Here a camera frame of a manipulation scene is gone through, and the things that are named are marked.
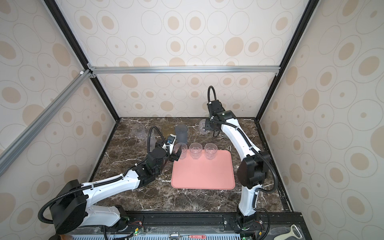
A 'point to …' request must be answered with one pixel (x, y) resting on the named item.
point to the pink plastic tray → (217, 173)
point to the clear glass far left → (140, 132)
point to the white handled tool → (294, 233)
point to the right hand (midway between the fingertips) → (211, 125)
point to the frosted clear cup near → (152, 140)
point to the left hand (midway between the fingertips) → (177, 140)
